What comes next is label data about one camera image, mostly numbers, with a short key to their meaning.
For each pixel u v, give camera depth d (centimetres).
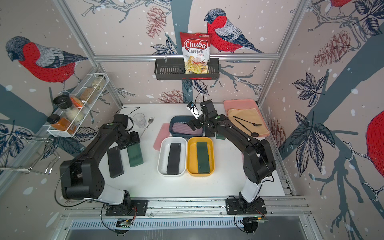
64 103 62
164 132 104
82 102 74
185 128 103
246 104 123
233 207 73
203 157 90
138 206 73
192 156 91
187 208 74
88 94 78
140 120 101
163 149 93
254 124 107
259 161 46
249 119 108
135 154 82
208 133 101
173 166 86
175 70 107
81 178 43
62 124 62
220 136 99
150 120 110
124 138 73
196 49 83
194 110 74
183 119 113
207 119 68
